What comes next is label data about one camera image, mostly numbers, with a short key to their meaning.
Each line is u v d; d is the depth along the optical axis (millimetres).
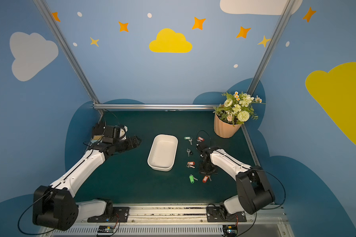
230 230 728
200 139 1048
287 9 701
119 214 749
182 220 742
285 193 440
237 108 829
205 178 839
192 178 865
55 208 397
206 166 729
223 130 979
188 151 984
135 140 764
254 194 430
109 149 600
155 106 1271
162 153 967
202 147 718
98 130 1098
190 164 929
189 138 1064
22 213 371
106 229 718
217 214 748
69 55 860
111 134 644
